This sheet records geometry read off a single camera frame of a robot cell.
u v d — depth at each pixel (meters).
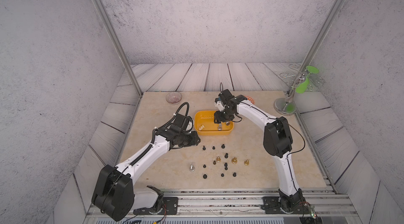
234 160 0.86
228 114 0.82
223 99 0.79
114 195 0.40
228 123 1.01
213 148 0.92
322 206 0.73
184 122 0.66
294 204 0.64
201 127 1.00
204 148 0.91
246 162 0.85
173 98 1.15
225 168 0.85
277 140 0.56
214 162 0.87
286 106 1.10
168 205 0.73
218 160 0.87
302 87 0.98
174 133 0.59
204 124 1.01
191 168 0.81
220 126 0.99
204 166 0.85
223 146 0.93
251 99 1.11
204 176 0.82
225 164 0.86
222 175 0.83
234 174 0.83
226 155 0.88
